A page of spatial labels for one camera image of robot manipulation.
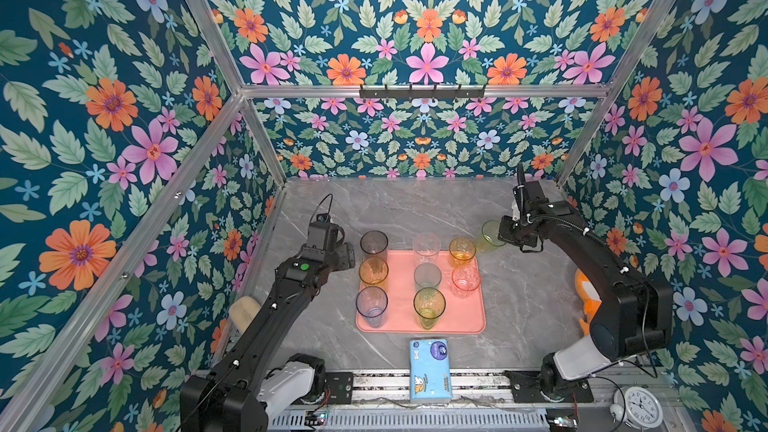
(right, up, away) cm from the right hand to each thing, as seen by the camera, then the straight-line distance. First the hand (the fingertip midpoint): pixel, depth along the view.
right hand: (504, 233), depth 87 cm
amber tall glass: (-39, -11, 0) cm, 40 cm away
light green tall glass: (-23, -16, -15) cm, 32 cm away
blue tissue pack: (-23, -32, -15) cm, 42 cm away
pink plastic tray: (-12, -24, -1) cm, 27 cm away
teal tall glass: (-23, -11, -4) cm, 26 cm away
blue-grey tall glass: (-38, -18, -9) cm, 43 cm away
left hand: (-46, -2, -7) cm, 47 cm away
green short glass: (-3, -2, +5) cm, 6 cm away
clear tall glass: (-22, -5, +5) cm, 23 cm away
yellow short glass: (-11, -7, +7) cm, 15 cm away
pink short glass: (-11, -15, +4) cm, 19 cm away
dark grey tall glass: (-38, -3, 0) cm, 38 cm away
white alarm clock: (+25, -39, -18) cm, 50 cm away
